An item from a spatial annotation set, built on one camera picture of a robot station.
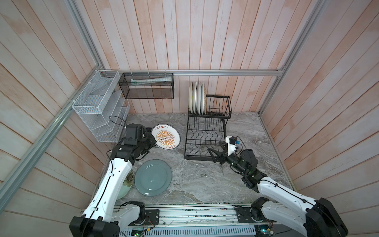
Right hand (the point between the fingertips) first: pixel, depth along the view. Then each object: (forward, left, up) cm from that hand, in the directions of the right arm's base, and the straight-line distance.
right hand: (214, 145), depth 77 cm
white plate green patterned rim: (+22, +9, +15) cm, 28 cm away
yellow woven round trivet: (+54, +1, -15) cm, 55 cm away
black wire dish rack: (+24, +1, -19) cm, 31 cm away
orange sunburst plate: (+7, +26, -1) cm, 27 cm away
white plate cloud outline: (+21, +6, +14) cm, 26 cm away
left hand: (0, +31, +3) cm, 31 cm away
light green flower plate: (-16, +49, -19) cm, 55 cm away
